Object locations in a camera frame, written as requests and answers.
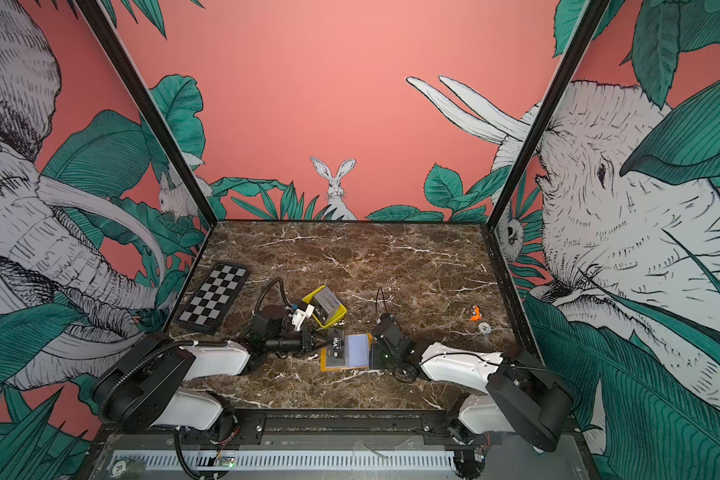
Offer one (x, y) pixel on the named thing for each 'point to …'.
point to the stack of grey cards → (326, 303)
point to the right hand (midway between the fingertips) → (367, 354)
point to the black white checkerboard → (208, 307)
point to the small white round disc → (484, 328)
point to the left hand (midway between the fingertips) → (333, 339)
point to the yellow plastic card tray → (334, 317)
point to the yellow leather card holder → (350, 352)
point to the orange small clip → (477, 313)
